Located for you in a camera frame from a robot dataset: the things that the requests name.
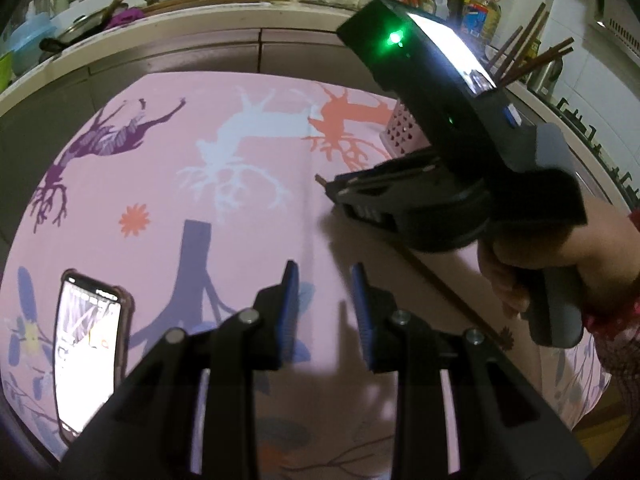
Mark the pink printed tablecloth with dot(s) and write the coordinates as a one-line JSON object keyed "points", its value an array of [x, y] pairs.
{"points": [[150, 260]]}

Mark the steel range hood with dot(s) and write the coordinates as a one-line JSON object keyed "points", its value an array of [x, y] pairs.
{"points": [[625, 35]]}

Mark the white plastic jug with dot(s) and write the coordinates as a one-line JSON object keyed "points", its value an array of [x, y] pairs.
{"points": [[439, 2]]}

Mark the yellow cooking oil bottle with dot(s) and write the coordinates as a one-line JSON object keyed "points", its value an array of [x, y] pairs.
{"points": [[480, 15]]}

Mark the black frying pan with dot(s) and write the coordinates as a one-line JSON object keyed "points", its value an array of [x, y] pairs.
{"points": [[80, 30]]}

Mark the green plastic basin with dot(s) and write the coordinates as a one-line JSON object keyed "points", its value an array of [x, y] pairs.
{"points": [[4, 70]]}

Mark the pink plastic utensil holder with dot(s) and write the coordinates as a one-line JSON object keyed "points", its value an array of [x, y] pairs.
{"points": [[402, 132]]}

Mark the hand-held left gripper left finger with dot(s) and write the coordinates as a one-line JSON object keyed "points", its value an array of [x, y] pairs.
{"points": [[292, 305]]}

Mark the purple cloth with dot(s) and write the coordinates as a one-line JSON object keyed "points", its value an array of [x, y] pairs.
{"points": [[125, 17]]}

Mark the person's right forearm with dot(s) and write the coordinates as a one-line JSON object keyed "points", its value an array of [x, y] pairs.
{"points": [[617, 345]]}

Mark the black smartphone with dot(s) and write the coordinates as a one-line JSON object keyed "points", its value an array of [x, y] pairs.
{"points": [[85, 345]]}

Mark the blue plastic basin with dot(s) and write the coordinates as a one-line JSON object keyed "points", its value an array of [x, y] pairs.
{"points": [[30, 40]]}

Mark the black gas stove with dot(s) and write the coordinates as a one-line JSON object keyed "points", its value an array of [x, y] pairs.
{"points": [[590, 135]]}

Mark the steel kettle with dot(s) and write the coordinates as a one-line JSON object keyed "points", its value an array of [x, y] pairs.
{"points": [[552, 74]]}

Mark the long wooden chopstick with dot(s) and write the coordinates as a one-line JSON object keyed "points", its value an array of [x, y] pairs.
{"points": [[522, 30], [547, 57], [450, 292]]}

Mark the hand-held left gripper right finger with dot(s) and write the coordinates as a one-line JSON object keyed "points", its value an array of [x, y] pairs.
{"points": [[361, 310]]}

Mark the person's right hand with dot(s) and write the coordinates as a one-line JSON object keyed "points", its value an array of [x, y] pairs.
{"points": [[600, 260]]}

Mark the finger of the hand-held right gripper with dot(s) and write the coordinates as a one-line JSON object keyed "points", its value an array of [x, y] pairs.
{"points": [[390, 164], [375, 207]]}

